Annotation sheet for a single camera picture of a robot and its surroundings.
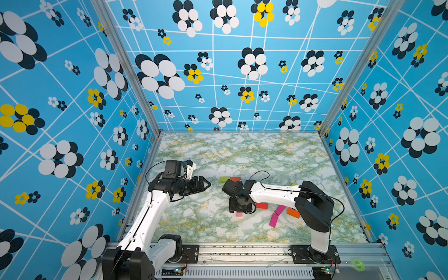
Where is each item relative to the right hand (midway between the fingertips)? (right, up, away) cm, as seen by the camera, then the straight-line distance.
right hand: (236, 209), depth 86 cm
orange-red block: (0, +13, +12) cm, 18 cm away
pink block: (+1, -2, -2) cm, 3 cm away
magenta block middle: (+21, +1, -2) cm, 21 cm away
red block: (+13, +2, 0) cm, 13 cm away
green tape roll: (+49, -17, -16) cm, 55 cm away
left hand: (-14, +14, -7) cm, 21 cm away
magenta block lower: (+18, -4, -3) cm, 19 cm away
